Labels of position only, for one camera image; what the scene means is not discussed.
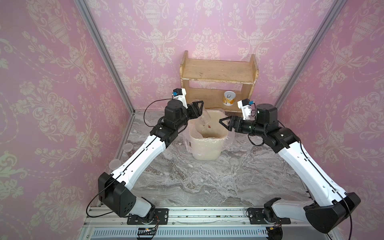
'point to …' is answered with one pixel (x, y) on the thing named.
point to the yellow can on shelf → (229, 98)
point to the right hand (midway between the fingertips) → (225, 121)
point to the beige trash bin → (208, 135)
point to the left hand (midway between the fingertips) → (200, 104)
